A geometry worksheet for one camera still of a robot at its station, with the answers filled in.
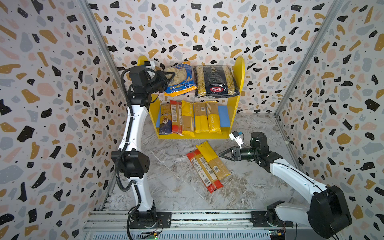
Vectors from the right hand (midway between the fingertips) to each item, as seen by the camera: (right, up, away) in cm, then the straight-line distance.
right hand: (220, 155), depth 72 cm
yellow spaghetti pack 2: (-10, +20, +25) cm, 33 cm away
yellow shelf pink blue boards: (+9, +23, +31) cm, 40 cm away
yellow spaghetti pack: (-18, +19, +25) cm, 36 cm away
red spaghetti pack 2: (-7, -12, +15) cm, 21 cm away
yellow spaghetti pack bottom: (-2, +19, +23) cm, 30 cm away
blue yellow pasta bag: (-32, +19, +23) cm, 43 cm away
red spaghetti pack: (-25, +21, +25) cm, 41 cm away
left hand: (-21, +40, -3) cm, 45 cm away
